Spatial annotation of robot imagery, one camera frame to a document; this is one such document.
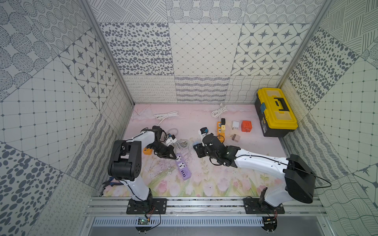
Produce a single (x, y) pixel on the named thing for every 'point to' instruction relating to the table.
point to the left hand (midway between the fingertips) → (174, 156)
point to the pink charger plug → (235, 137)
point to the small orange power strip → (220, 133)
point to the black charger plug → (223, 121)
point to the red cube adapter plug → (246, 126)
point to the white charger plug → (236, 125)
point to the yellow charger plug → (223, 128)
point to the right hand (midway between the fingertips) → (197, 146)
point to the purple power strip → (182, 167)
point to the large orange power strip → (147, 151)
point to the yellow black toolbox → (276, 116)
